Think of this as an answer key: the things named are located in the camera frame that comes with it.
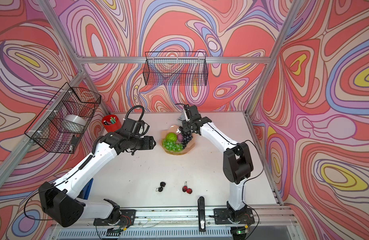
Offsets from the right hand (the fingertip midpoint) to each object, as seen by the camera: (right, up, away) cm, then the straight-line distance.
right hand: (189, 126), depth 93 cm
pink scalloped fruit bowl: (-10, -2, +12) cm, 16 cm away
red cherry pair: (-2, -35, -11) cm, 37 cm away
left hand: (-20, -9, -14) cm, 26 cm away
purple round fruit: (-6, -8, +6) cm, 12 cm away
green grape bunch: (-11, -13, -1) cm, 16 cm away
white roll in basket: (-58, +4, -19) cm, 61 cm away
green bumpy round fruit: (-11, -7, +3) cm, 14 cm away
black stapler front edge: (+6, -43, -21) cm, 48 cm away
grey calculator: (-5, +7, +22) cm, 23 cm away
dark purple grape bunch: (-2, -7, +4) cm, 9 cm away
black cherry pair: (-15, -33, -10) cm, 38 cm away
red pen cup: (-53, +2, +9) cm, 54 cm away
